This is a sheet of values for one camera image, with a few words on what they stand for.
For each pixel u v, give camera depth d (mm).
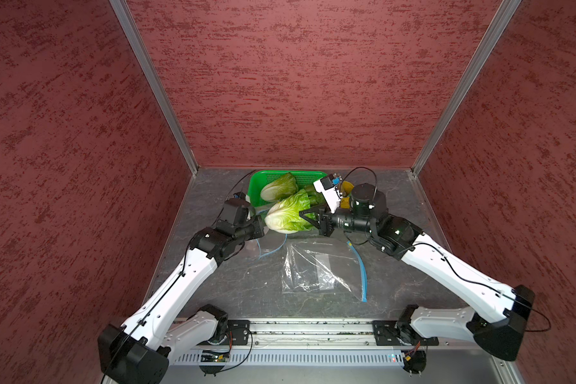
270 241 838
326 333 757
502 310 388
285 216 655
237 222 577
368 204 475
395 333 728
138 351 367
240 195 680
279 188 1021
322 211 578
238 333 742
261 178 1082
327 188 562
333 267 880
